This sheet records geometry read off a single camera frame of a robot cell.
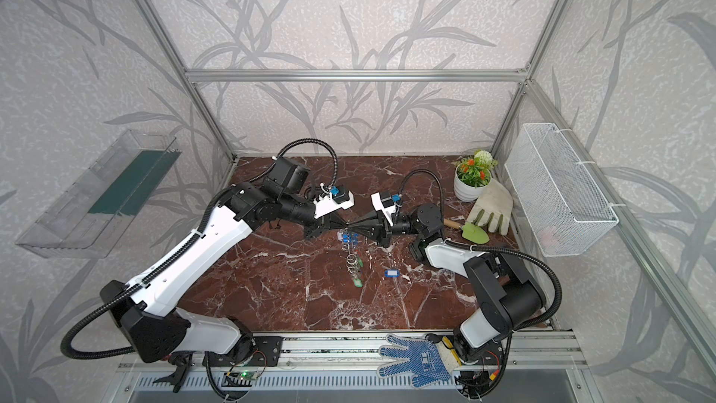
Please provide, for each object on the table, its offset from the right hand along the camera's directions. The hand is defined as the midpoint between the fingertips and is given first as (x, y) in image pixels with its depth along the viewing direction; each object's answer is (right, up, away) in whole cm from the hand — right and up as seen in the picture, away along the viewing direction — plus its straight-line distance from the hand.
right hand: (352, 221), depth 70 cm
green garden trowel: (+39, -7, +27) cm, 48 cm away
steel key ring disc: (+1, -9, -4) cm, 10 cm away
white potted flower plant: (+39, +12, +24) cm, 47 cm away
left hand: (-1, +2, -2) cm, 3 cm away
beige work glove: (+53, +3, +38) cm, 65 cm away
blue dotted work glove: (+20, -37, +2) cm, 42 cm away
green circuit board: (-28, -39, +1) cm, 48 cm away
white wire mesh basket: (+48, +6, -6) cm, 49 cm away
